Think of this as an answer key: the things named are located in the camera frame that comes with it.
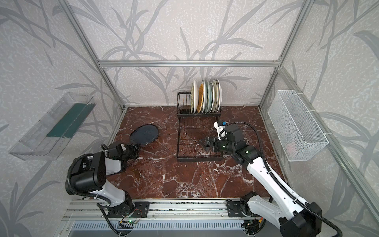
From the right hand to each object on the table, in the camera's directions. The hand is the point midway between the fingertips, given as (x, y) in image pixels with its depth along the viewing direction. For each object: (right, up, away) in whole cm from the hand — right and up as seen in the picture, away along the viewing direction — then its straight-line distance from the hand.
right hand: (206, 140), depth 74 cm
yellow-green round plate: (-7, +22, +4) cm, 24 cm away
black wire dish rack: (-9, +4, +31) cm, 33 cm away
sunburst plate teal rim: (+6, +18, +6) cm, 20 cm away
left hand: (-41, -3, +19) cm, 46 cm away
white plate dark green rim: (-5, +22, +5) cm, 23 cm away
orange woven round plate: (-3, +22, +6) cm, 23 cm away
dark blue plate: (-43, 0, +29) cm, 52 cm away
